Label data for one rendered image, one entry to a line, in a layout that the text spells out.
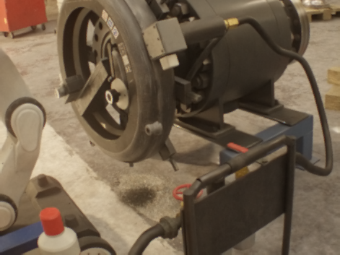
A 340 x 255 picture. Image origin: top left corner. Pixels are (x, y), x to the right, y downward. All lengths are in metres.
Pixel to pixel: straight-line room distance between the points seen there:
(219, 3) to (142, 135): 0.64
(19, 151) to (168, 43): 0.58
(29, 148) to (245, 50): 0.94
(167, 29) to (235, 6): 0.56
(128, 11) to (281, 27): 0.79
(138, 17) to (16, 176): 0.67
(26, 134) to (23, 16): 5.67
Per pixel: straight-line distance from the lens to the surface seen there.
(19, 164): 1.49
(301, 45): 2.27
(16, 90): 1.43
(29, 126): 1.42
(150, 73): 1.44
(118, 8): 1.49
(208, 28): 1.47
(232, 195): 1.10
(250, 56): 1.86
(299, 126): 2.05
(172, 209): 1.89
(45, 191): 1.77
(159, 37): 1.35
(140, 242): 1.02
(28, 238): 0.84
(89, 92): 1.76
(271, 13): 1.98
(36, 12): 7.13
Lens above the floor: 1.05
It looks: 21 degrees down
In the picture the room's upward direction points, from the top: 6 degrees counter-clockwise
